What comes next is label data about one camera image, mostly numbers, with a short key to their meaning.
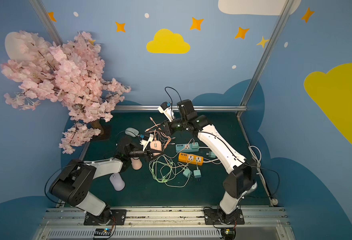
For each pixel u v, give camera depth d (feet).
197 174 2.89
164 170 2.98
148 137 2.34
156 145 2.45
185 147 3.22
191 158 3.06
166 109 2.13
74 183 1.49
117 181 2.76
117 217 2.42
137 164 2.99
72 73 1.97
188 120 1.92
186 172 2.89
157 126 2.35
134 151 2.41
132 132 3.54
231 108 3.89
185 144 3.23
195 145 3.11
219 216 2.14
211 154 3.11
